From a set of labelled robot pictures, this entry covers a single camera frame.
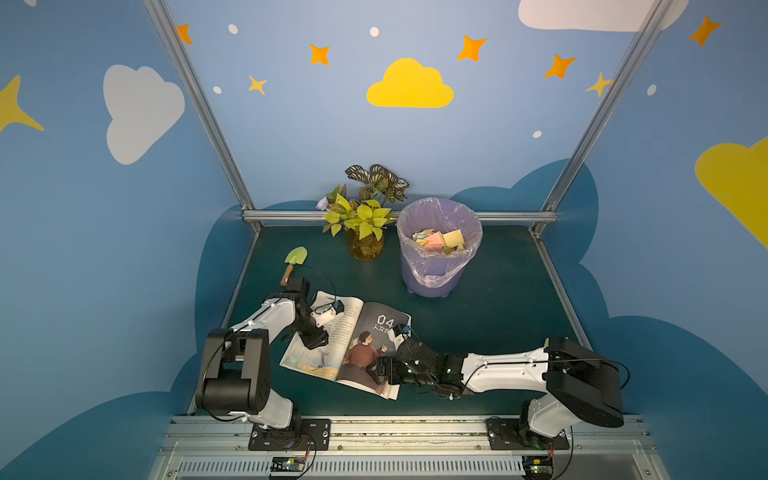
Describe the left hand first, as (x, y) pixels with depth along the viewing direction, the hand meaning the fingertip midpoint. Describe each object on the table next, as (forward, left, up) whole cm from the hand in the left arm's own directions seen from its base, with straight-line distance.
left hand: (317, 330), depth 92 cm
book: (-4, -13, +3) cm, 14 cm away
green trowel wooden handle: (+30, +13, -1) cm, 33 cm away
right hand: (-12, -20, +5) cm, 24 cm away
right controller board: (-33, -60, -2) cm, 69 cm away
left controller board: (-34, +1, -2) cm, 34 cm away
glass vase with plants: (+28, -13, +24) cm, 39 cm away
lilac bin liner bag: (+10, -34, +21) cm, 41 cm away
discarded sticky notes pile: (+27, -42, +13) cm, 52 cm away
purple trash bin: (+15, -33, +2) cm, 36 cm away
